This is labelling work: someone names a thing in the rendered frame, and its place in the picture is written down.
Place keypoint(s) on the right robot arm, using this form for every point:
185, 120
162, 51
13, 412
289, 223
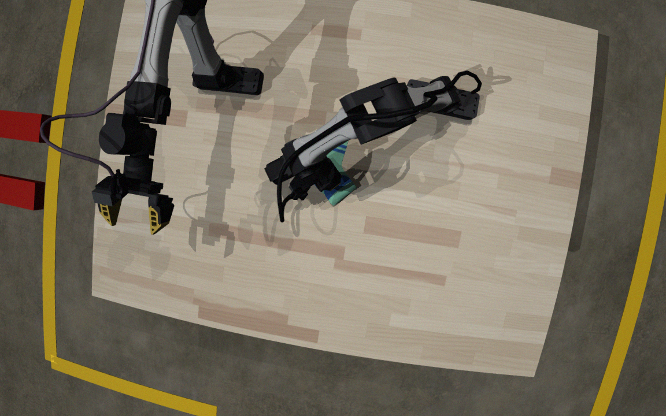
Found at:
148, 96

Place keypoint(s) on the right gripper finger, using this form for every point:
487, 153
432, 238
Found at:
154, 226
110, 213

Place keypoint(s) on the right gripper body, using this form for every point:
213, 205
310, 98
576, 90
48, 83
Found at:
139, 168

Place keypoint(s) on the teal and blue sock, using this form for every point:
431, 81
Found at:
346, 186

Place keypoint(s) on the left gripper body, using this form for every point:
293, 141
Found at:
327, 175

